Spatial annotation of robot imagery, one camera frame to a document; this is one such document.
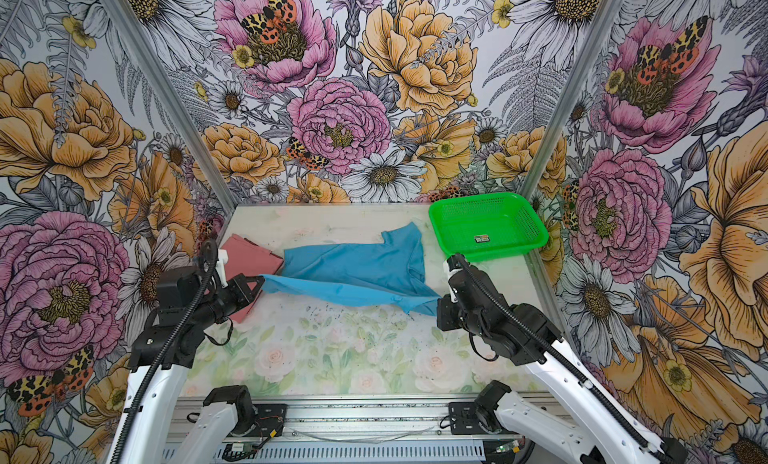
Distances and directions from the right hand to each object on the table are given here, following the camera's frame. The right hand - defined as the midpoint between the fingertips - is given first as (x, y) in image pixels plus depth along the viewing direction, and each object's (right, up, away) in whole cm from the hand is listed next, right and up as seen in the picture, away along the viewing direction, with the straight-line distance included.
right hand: (443, 313), depth 69 cm
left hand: (-42, +5, +3) cm, 42 cm away
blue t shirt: (-21, +4, +32) cm, 38 cm away
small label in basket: (+21, +16, +43) cm, 50 cm away
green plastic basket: (+24, +21, +42) cm, 53 cm away
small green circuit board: (+17, -31, +2) cm, 36 cm away
